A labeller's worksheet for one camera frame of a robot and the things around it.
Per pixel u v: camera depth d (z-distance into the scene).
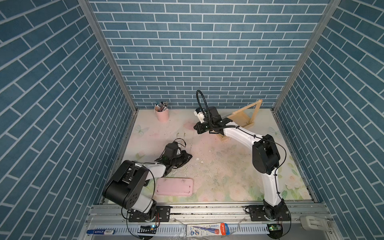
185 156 0.81
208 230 0.69
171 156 0.73
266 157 0.54
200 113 0.84
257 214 0.73
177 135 1.05
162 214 0.74
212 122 0.74
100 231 0.68
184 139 0.85
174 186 0.81
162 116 1.11
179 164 0.80
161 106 1.05
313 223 0.69
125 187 0.44
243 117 1.19
